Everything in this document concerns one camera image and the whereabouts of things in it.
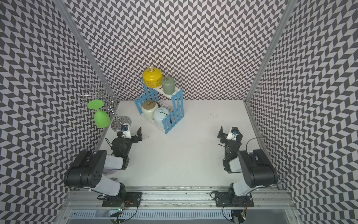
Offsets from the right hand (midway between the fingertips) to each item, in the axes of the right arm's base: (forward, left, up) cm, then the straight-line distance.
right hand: (229, 129), depth 88 cm
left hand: (+2, +62, 0) cm, 62 cm away
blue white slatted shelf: (+14, +35, +10) cm, 39 cm away
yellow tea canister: (+23, +48, +24) cm, 58 cm away
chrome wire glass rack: (+37, +93, 0) cm, 100 cm away
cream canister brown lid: (+19, +55, 0) cm, 59 cm away
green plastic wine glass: (0, +77, +12) cm, 78 cm away
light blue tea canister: (+11, +46, +2) cm, 48 cm away
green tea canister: (+16, +38, +24) cm, 48 cm away
